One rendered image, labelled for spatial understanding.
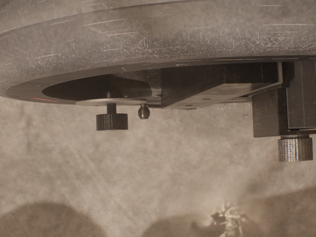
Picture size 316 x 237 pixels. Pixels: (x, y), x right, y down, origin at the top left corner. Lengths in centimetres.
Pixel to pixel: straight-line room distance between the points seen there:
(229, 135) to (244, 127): 4
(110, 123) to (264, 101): 32
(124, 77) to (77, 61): 40
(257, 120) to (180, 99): 15
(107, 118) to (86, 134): 49
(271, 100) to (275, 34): 18
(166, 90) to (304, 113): 32
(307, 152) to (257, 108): 9
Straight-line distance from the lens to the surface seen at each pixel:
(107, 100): 102
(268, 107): 79
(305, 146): 80
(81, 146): 154
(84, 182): 154
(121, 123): 106
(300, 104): 77
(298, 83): 78
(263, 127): 81
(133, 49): 64
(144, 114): 109
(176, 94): 97
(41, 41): 68
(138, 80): 107
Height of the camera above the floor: 154
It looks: 83 degrees down
